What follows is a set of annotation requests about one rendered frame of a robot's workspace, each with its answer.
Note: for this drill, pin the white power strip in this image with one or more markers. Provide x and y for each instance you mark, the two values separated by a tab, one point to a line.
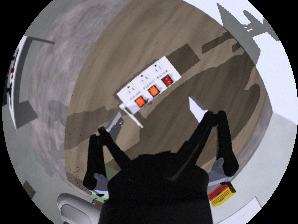
147	86

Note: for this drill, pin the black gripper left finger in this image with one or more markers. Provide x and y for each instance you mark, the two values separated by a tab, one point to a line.
94	179

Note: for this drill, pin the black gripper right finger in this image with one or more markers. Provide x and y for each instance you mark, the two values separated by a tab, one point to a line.
226	164

